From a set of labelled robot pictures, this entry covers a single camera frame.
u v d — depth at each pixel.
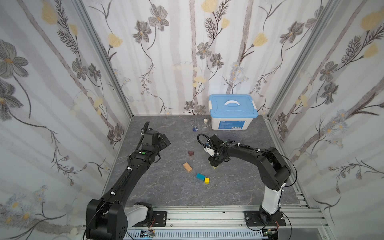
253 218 0.73
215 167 0.92
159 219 0.74
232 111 1.02
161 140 0.76
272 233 0.73
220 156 0.80
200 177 0.88
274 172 0.49
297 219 1.77
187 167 0.90
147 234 0.70
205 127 1.11
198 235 0.70
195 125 1.07
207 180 0.86
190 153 0.99
